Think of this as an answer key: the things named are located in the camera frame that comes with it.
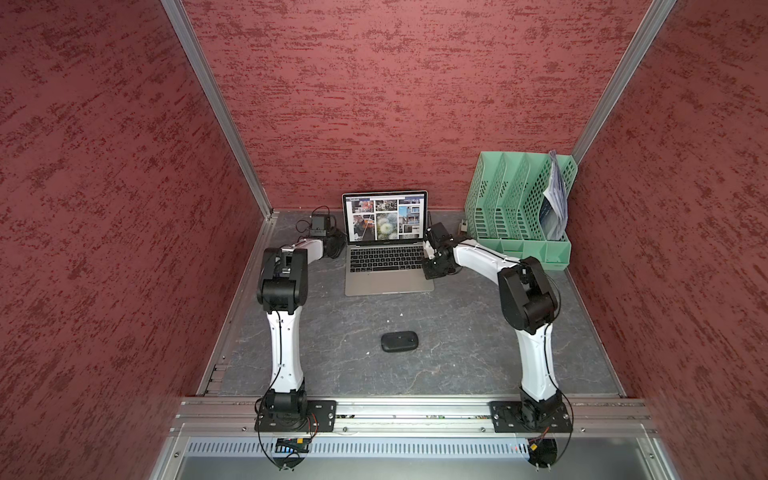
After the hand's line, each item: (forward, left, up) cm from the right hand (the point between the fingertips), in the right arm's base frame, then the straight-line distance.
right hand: (431, 275), depth 101 cm
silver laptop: (+16, +16, +5) cm, 23 cm away
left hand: (+16, +29, +1) cm, 33 cm away
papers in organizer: (+13, -42, +15) cm, 46 cm away
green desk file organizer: (+34, -34, +2) cm, 48 cm away
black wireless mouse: (-23, +12, +1) cm, 26 cm away
